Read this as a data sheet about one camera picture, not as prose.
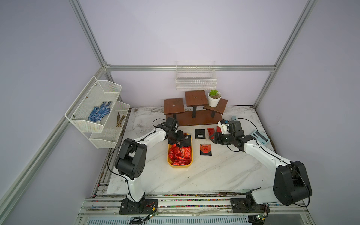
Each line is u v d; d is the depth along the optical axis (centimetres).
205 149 96
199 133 104
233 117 108
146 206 73
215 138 79
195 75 96
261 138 98
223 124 80
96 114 76
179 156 88
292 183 43
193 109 104
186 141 93
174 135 84
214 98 95
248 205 67
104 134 89
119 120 95
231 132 69
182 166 85
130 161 49
